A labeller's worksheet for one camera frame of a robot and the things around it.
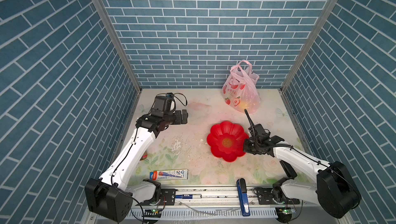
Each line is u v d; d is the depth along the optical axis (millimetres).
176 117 682
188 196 736
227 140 938
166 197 738
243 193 732
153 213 722
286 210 717
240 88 1019
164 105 570
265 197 733
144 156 858
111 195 373
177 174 791
